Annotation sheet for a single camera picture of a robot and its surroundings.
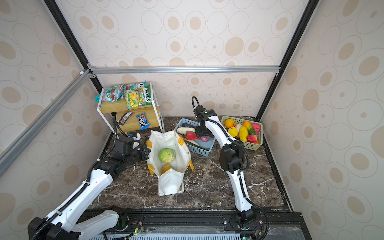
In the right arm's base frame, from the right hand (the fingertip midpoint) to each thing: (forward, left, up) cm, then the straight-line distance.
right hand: (204, 134), depth 98 cm
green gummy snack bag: (+7, +50, +28) cm, 57 cm away
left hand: (-18, +28, +11) cm, 35 cm away
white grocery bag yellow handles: (-31, +18, +4) cm, 36 cm away
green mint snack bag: (+6, +33, +27) cm, 43 cm away
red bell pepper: (-1, +9, -1) cm, 9 cm away
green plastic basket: (+4, -31, -3) cm, 32 cm away
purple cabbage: (-6, 0, +2) cm, 6 cm away
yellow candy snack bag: (+3, +39, +27) cm, 48 cm away
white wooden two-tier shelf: (-4, +49, +24) cm, 55 cm away
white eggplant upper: (+5, +15, -2) cm, 16 cm away
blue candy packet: (+4, +39, +8) cm, 40 cm away
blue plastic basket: (-5, +1, -7) cm, 9 cm away
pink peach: (+7, -37, -2) cm, 37 cm away
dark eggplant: (+12, +12, -5) cm, 17 cm away
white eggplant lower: (-3, +8, -5) cm, 10 cm away
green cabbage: (-15, +23, -2) cm, 28 cm away
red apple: (-3, -31, -2) cm, 31 cm away
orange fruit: (+11, -18, -1) cm, 21 cm away
